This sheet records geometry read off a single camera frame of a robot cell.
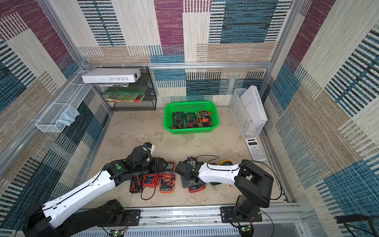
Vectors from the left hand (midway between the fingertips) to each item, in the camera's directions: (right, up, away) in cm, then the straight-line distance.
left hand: (162, 164), depth 78 cm
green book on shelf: (-27, +40, +16) cm, 51 cm away
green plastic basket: (+15, +34, +38) cm, 53 cm away
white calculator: (+57, +4, +19) cm, 60 cm away
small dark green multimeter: (+14, +25, +34) cm, 44 cm away
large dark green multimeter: (+5, +24, +34) cm, 42 cm away
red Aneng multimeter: (+17, -13, +2) cm, 21 cm away
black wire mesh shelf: (-21, +40, +27) cm, 53 cm away
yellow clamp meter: (+36, -2, +12) cm, 38 cm away
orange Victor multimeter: (+2, -9, +4) cm, 10 cm away
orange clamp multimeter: (+25, +24, +31) cm, 46 cm away
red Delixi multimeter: (-6, -9, +2) cm, 11 cm away
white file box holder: (+52, +17, +17) cm, 57 cm away
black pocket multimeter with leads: (-14, -11, +2) cm, 18 cm away
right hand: (+15, -11, +8) cm, 20 cm away
